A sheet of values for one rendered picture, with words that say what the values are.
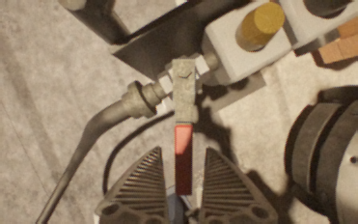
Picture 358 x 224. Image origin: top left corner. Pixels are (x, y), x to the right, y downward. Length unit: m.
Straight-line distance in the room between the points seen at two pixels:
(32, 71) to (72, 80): 0.21
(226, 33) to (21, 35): 0.97
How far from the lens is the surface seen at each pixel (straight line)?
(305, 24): 0.24
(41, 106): 0.94
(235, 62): 0.18
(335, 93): 0.80
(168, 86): 0.18
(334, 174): 0.65
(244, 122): 0.70
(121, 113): 0.20
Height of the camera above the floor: 0.63
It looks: 85 degrees down
